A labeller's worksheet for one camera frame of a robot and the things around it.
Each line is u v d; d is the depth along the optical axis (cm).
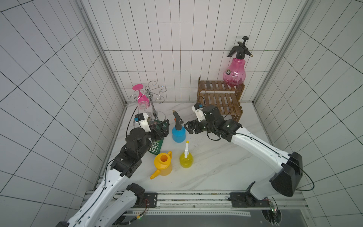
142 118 59
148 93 85
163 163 74
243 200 67
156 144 92
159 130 60
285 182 40
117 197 57
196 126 66
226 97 104
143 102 81
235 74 85
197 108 67
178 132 89
